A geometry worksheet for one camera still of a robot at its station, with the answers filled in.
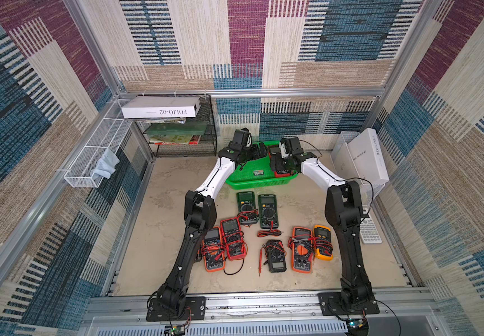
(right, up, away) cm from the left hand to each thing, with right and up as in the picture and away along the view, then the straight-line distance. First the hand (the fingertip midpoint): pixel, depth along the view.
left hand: (260, 150), depth 101 cm
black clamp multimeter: (+5, -42, -19) cm, 46 cm away
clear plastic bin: (+41, -8, +2) cm, 42 cm away
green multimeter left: (-6, -26, -4) cm, 28 cm away
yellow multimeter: (+24, -39, -17) cm, 49 cm away
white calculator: (+45, -36, -11) cm, 59 cm away
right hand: (+9, -5, +4) cm, 11 cm away
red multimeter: (+7, -6, -5) cm, 10 cm away
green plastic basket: (-1, -11, +11) cm, 16 cm away
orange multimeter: (-20, -41, -18) cm, 49 cm away
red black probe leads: (+3, -36, -11) cm, 38 cm away
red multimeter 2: (-12, -37, -16) cm, 42 cm away
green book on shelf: (-38, +9, -6) cm, 39 cm away
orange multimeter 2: (+15, -41, -18) cm, 47 cm away
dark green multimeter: (+3, -29, -7) cm, 30 cm away
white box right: (+47, -4, -7) cm, 47 cm away
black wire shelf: (-32, +7, +3) cm, 33 cm away
